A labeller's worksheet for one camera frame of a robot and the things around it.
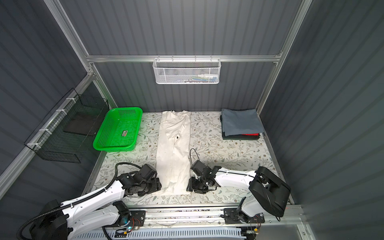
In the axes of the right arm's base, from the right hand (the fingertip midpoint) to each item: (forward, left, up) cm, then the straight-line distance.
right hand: (190, 192), depth 81 cm
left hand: (+2, +18, +1) cm, 18 cm away
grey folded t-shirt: (+46, -32, +6) cm, 56 cm away
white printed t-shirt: (+17, +11, 0) cm, 20 cm away
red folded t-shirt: (+37, -41, +2) cm, 56 cm away
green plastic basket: (+42, +53, +1) cm, 68 cm away
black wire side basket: (+20, +60, +29) cm, 69 cm away
